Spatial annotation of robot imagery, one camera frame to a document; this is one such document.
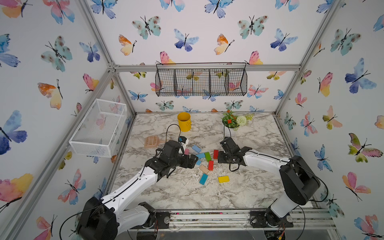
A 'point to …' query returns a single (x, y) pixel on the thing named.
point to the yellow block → (223, 179)
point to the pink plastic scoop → (151, 141)
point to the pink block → (187, 151)
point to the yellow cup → (184, 121)
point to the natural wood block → (204, 169)
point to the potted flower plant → (231, 123)
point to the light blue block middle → (201, 155)
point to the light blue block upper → (198, 150)
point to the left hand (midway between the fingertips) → (192, 155)
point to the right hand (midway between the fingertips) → (221, 156)
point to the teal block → (203, 179)
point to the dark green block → (208, 156)
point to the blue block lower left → (198, 162)
